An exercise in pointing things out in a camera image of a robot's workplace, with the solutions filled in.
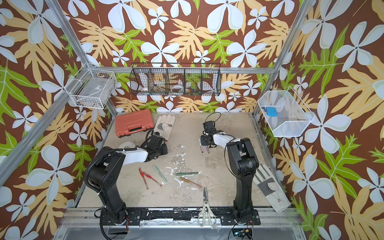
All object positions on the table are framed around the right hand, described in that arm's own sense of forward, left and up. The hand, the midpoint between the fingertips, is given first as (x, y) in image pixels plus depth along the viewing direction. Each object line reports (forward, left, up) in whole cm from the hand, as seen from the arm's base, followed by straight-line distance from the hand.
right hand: (205, 139), depth 103 cm
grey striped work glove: (-29, -34, -1) cm, 45 cm away
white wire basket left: (+13, +68, +34) cm, 77 cm away
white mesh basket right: (-5, -45, +28) cm, 53 cm away
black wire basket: (+28, +22, +30) cm, 47 cm away
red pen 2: (-26, +36, -1) cm, 44 cm away
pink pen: (-8, 0, 0) cm, 8 cm away
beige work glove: (+12, +30, +1) cm, 33 cm away
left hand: (-6, +27, 0) cm, 27 cm away
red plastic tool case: (+13, +53, +4) cm, 55 cm away
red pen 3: (-7, -2, 0) cm, 7 cm away
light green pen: (-24, +29, 0) cm, 38 cm away
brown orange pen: (-30, +10, 0) cm, 32 cm away
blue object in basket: (+3, -38, +24) cm, 45 cm away
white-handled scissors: (-48, -1, -2) cm, 48 cm away
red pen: (-25, +39, -1) cm, 47 cm away
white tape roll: (-4, +52, 0) cm, 52 cm away
